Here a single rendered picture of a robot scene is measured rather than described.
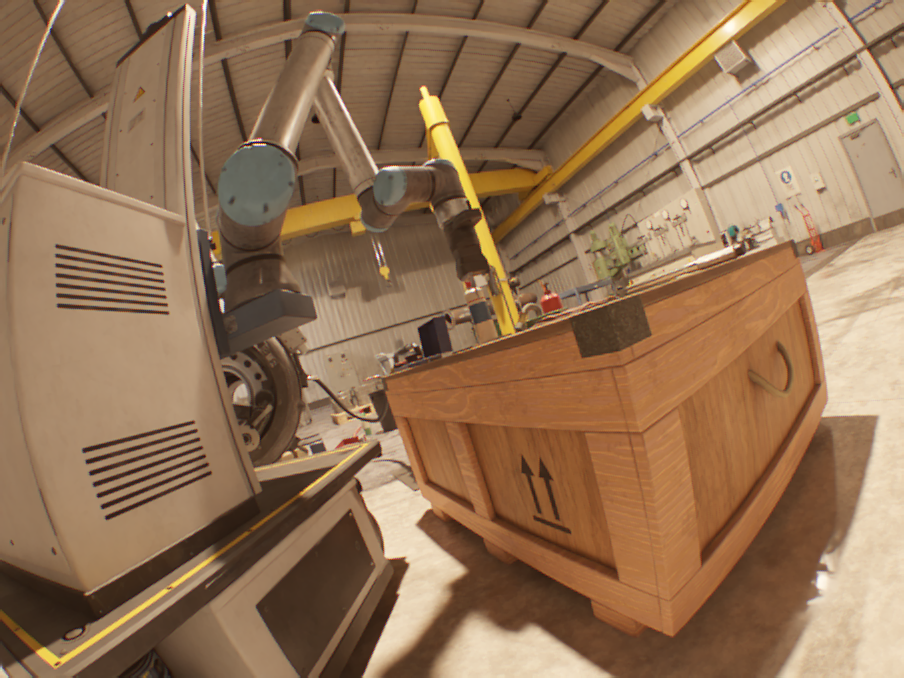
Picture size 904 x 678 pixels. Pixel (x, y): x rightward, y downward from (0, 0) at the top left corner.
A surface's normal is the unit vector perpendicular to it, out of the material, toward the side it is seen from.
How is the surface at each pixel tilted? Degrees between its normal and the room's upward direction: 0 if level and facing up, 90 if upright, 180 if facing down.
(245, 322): 90
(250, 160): 95
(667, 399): 90
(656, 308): 90
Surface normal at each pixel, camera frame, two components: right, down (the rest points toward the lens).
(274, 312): -0.13, 0.00
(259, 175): 0.50, -0.11
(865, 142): -0.91, 0.29
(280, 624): 0.94, -0.31
